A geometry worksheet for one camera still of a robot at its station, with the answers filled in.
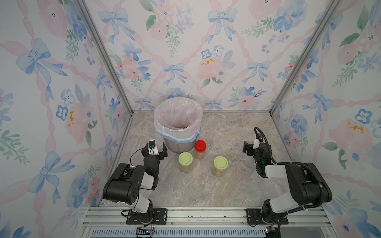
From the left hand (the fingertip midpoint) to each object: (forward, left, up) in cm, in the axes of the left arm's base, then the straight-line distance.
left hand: (156, 142), depth 89 cm
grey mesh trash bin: (-2, -13, -3) cm, 14 cm away
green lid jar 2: (-15, -36, +1) cm, 39 cm away
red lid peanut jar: (-4, -26, 0) cm, 26 cm away
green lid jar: (-12, -18, +2) cm, 22 cm away
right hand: (+4, -60, -3) cm, 61 cm away
